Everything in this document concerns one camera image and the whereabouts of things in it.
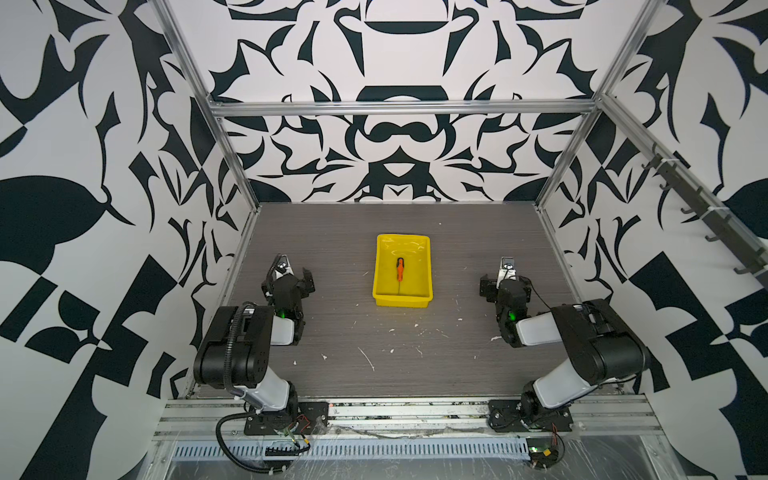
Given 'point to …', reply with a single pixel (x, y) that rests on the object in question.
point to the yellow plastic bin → (415, 288)
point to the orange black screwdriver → (400, 270)
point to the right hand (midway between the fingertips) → (507, 272)
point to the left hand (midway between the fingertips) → (286, 269)
